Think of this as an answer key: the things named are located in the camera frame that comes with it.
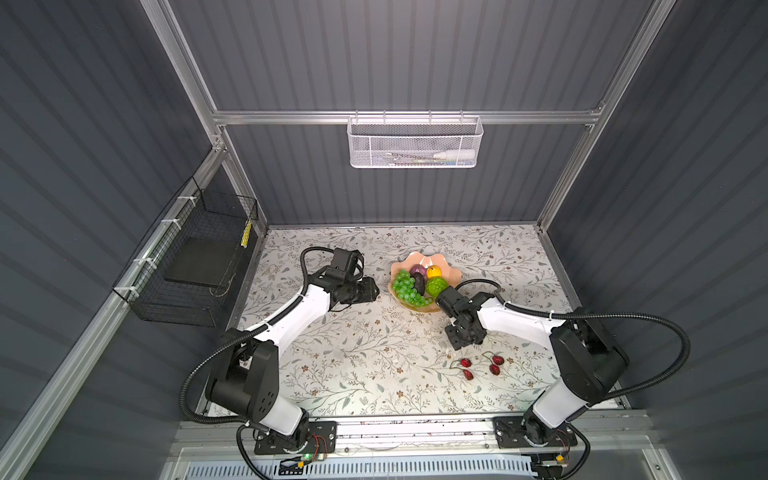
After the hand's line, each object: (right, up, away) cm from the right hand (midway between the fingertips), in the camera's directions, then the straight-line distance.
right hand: (464, 340), depth 90 cm
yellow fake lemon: (-8, +20, +9) cm, 24 cm away
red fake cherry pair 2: (+8, -4, -5) cm, 10 cm away
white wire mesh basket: (-12, +73, +34) cm, 82 cm away
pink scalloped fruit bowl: (-1, +20, +12) cm, 23 cm away
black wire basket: (-73, +22, -18) cm, 78 cm away
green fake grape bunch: (-18, +16, +3) cm, 24 cm away
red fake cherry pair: (-1, -5, -5) cm, 7 cm away
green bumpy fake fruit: (-8, +16, +4) cm, 19 cm away
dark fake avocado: (-13, +17, +6) cm, 22 cm away
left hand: (-27, +15, -2) cm, 31 cm away
